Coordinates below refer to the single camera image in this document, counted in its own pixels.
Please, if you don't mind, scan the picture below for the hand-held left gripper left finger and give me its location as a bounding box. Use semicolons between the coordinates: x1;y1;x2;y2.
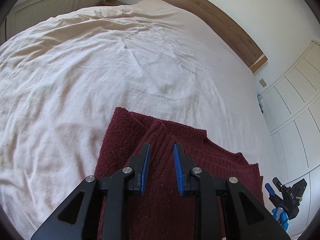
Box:
30;143;151;240

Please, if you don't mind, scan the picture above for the wooden nightstand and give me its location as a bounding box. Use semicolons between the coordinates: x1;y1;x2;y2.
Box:
99;0;131;6

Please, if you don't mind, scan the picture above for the bed with white duvet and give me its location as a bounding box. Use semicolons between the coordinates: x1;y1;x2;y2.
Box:
0;0;283;240

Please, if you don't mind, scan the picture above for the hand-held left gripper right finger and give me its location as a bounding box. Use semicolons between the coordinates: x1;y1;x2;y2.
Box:
173;142;292;240

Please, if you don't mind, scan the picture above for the person's right hand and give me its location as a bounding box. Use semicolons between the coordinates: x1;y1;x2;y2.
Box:
271;206;290;228

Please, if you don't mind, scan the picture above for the white wardrobe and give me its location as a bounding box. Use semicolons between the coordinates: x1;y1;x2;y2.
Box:
255;39;320;189

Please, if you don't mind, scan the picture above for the wooden headboard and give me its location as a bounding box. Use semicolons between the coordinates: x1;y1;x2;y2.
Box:
149;0;268;73

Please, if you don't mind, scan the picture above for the maroon knitted sweater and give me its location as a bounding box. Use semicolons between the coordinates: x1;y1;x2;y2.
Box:
94;107;265;240

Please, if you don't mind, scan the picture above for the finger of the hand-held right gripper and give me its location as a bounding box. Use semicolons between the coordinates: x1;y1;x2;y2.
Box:
265;183;284;204
272;177;285;189

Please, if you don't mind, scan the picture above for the low white louvred cabinet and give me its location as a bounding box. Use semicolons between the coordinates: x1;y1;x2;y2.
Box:
0;0;123;44

